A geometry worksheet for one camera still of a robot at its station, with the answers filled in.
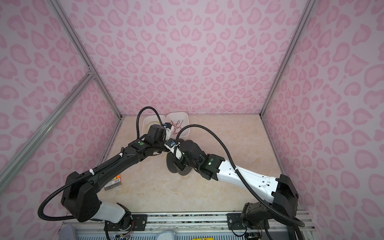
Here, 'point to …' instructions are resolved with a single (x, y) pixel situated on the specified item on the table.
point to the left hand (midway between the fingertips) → (178, 141)
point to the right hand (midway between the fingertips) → (173, 152)
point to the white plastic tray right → (174, 117)
